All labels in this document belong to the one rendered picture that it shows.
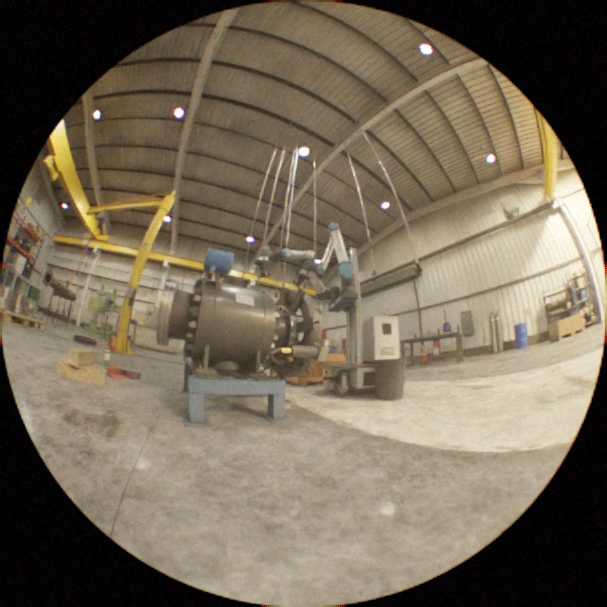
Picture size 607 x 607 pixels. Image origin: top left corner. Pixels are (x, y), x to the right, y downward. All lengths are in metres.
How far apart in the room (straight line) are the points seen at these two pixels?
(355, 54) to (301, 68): 1.82
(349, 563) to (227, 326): 1.12
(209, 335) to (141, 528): 0.97
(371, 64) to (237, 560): 8.36
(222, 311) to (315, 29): 7.88
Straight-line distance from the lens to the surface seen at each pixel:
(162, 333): 1.19
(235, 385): 1.01
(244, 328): 1.14
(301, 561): 0.45
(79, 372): 1.60
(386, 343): 2.08
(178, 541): 0.48
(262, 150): 9.19
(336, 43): 7.82
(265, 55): 8.00
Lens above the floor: 0.40
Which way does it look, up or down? 17 degrees up
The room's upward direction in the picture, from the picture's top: 2 degrees clockwise
